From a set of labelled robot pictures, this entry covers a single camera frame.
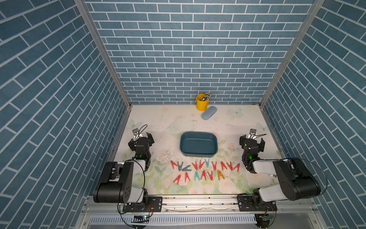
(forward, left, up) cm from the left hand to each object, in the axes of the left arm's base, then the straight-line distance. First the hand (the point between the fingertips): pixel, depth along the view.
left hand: (144, 134), depth 90 cm
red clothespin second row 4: (-22, -43, -10) cm, 49 cm away
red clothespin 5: (-16, -51, -9) cm, 54 cm away
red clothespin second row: (-24, -23, -9) cm, 34 cm away
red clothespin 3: (-16, -37, -8) cm, 41 cm away
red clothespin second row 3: (-21, -38, -9) cm, 45 cm away
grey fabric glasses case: (+26, -45, -7) cm, 53 cm away
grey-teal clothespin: (-17, -24, -9) cm, 31 cm away
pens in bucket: (+30, -42, +8) cm, 52 cm away
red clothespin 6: (-17, -55, -9) cm, 58 cm away
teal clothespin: (-15, -41, -9) cm, 44 cm away
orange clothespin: (-22, -48, -9) cm, 53 cm away
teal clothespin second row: (-22, -34, -10) cm, 41 cm away
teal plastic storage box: (-1, -36, -10) cm, 38 cm away
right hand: (-2, -71, +1) cm, 71 cm away
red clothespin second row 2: (-23, -28, -9) cm, 37 cm away
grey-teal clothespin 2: (-18, -27, -9) cm, 34 cm away
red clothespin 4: (-17, -45, -8) cm, 49 cm away
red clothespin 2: (-17, -33, -9) cm, 38 cm away
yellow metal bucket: (+30, -39, -3) cm, 49 cm away
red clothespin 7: (-17, -59, -8) cm, 62 cm away
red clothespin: (-15, -19, -9) cm, 26 cm away
